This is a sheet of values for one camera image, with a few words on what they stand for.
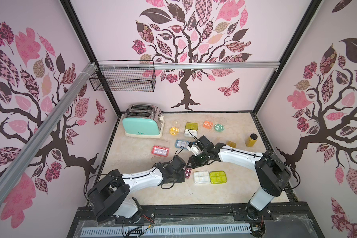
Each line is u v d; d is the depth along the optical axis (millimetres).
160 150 974
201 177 855
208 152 678
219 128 1102
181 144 1004
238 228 775
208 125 1099
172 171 658
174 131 1067
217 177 854
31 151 495
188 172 876
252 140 940
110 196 421
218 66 1713
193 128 1104
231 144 999
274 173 461
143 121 955
